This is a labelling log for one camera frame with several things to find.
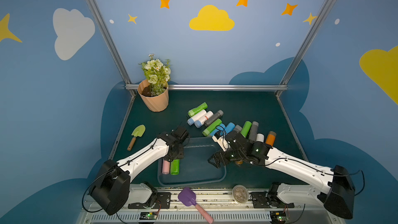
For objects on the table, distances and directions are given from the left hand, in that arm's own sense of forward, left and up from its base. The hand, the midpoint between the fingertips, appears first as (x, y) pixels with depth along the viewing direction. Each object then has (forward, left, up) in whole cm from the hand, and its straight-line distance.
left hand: (180, 154), depth 84 cm
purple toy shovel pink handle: (-20, -5, -4) cm, 21 cm away
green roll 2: (+15, -15, 0) cm, 21 cm away
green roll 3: (+20, -40, -3) cm, 45 cm away
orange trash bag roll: (+13, -54, -4) cm, 56 cm away
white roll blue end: (+14, -48, -3) cm, 50 cm away
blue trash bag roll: (+20, -30, -3) cm, 36 cm away
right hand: (-3, -19, +8) cm, 21 cm away
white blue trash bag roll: (+24, -4, -3) cm, 25 cm away
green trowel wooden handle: (+17, +29, -5) cm, 34 cm away
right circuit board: (-26, -49, -6) cm, 56 cm away
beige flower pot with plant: (+37, +20, +11) cm, 44 cm away
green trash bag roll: (-6, +2, -3) cm, 7 cm away
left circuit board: (-27, +13, -7) cm, 31 cm away
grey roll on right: (+17, -44, -3) cm, 47 cm away
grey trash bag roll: (+20, -35, -3) cm, 40 cm away
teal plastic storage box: (-6, -8, -5) cm, 11 cm away
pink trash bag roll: (-6, +8, -3) cm, 10 cm away
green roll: (+34, -6, -4) cm, 34 cm away
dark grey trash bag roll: (+30, -23, -3) cm, 38 cm away
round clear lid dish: (-18, -30, 0) cm, 36 cm away
